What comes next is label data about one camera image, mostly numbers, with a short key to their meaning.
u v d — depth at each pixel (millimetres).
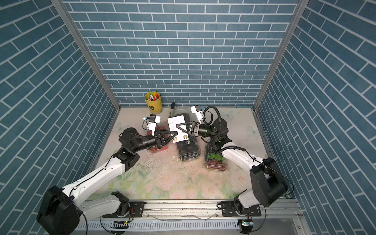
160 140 604
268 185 433
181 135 666
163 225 770
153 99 1089
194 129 637
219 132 561
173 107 1158
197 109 653
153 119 611
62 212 387
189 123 656
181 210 753
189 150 906
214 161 857
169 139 659
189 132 653
